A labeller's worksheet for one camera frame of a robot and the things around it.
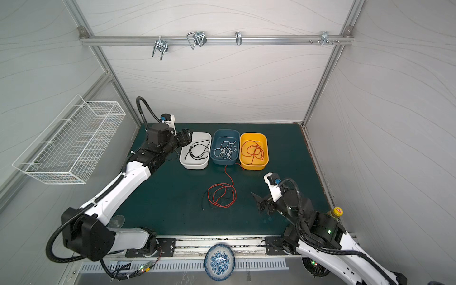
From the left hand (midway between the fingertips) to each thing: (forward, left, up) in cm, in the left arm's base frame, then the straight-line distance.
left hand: (189, 129), depth 79 cm
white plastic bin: (-2, +4, -27) cm, 27 cm away
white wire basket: (-13, +44, +3) cm, 46 cm away
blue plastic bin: (+19, -12, -25) cm, 33 cm away
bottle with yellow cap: (-31, -60, -11) cm, 69 cm away
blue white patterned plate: (-47, -16, -28) cm, 57 cm away
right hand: (-23, -33, -5) cm, 41 cm away
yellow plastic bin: (+16, -37, -25) cm, 48 cm away
